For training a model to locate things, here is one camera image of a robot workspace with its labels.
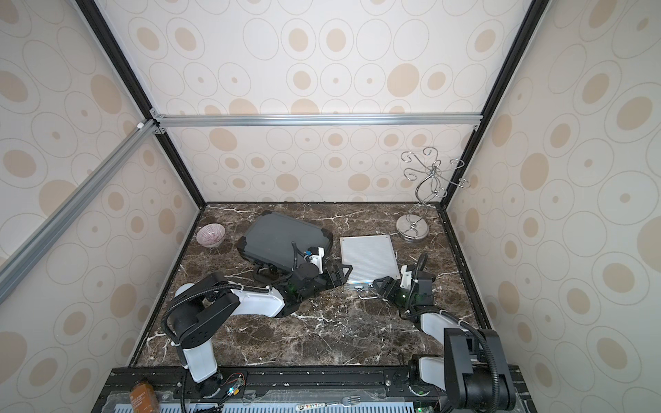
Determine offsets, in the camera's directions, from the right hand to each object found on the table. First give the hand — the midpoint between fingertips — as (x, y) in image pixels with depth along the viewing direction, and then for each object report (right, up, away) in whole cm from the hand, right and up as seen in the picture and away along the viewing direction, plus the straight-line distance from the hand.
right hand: (389, 286), depth 90 cm
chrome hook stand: (+13, +21, +19) cm, 31 cm away
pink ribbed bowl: (-71, +18, +16) cm, 75 cm away
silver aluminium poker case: (-6, +10, +5) cm, 12 cm away
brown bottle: (-70, -25, -22) cm, 78 cm away
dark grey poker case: (-39, +16, +7) cm, 43 cm away
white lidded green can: (-72, 0, -3) cm, 72 cm away
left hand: (-13, +6, -6) cm, 15 cm away
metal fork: (-16, -27, -20) cm, 37 cm away
